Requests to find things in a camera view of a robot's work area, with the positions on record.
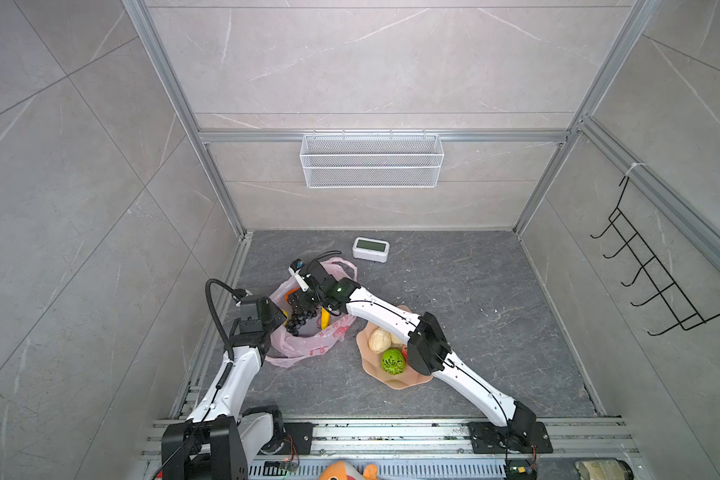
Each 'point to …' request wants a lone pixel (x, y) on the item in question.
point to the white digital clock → (371, 249)
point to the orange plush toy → (343, 470)
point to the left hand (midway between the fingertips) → (272, 303)
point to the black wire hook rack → (668, 289)
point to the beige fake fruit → (379, 340)
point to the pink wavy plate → (372, 362)
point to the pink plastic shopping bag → (289, 349)
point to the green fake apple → (393, 361)
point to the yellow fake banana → (325, 318)
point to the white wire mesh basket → (340, 161)
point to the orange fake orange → (286, 294)
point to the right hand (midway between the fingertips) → (297, 293)
